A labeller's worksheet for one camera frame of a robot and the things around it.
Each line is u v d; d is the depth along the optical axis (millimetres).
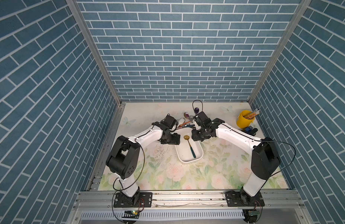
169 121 751
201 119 693
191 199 753
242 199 662
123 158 468
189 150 929
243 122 1012
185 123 1056
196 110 1148
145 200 728
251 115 966
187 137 987
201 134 742
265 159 463
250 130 1010
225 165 866
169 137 771
